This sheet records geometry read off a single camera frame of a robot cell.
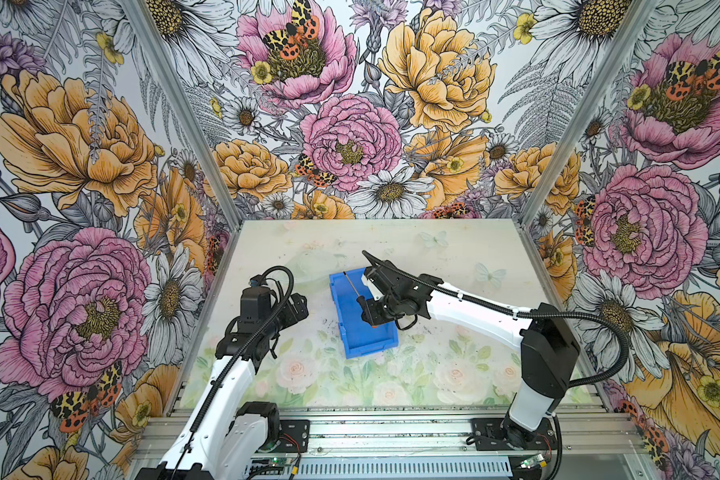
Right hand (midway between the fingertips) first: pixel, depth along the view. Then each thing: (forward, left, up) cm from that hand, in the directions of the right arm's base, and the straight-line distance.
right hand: (371, 324), depth 82 cm
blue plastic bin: (+1, +3, -9) cm, 10 cm away
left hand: (+3, +21, +1) cm, 22 cm away
